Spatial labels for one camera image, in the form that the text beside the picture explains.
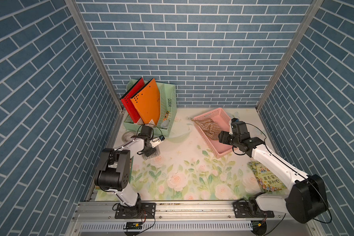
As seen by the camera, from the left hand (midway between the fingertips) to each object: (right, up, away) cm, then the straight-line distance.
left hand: (152, 147), depth 96 cm
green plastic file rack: (+8, +16, +15) cm, 23 cm away
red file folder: (-12, +28, -9) cm, 32 cm away
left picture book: (-12, -9, -5) cm, 16 cm away
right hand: (+45, +8, -10) cm, 47 cm away
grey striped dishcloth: (+3, -4, -3) cm, 6 cm away
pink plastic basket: (+49, +21, +19) cm, 57 cm away
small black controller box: (-4, -35, -24) cm, 42 cm away
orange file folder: (-1, +28, -7) cm, 29 cm away
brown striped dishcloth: (+38, +13, +6) cm, 41 cm away
